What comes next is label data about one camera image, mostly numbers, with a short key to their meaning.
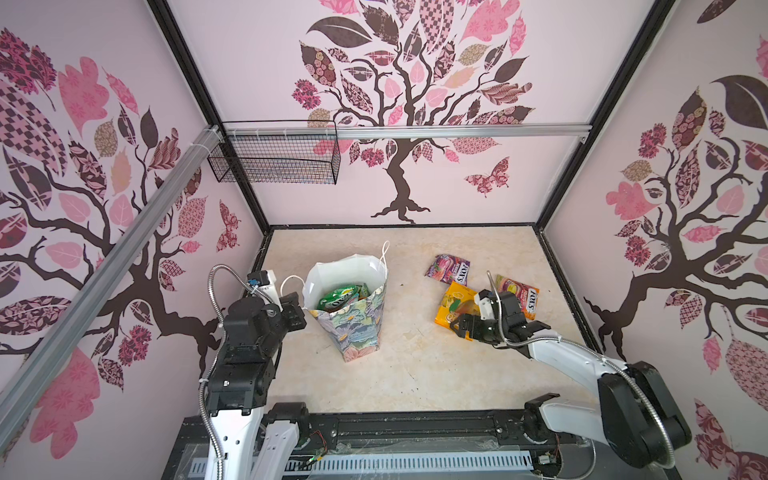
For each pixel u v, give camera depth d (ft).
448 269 3.38
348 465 2.29
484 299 2.64
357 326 2.49
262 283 1.81
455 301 3.03
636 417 1.35
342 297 2.65
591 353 1.63
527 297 3.11
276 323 1.73
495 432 2.42
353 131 3.05
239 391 1.41
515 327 2.24
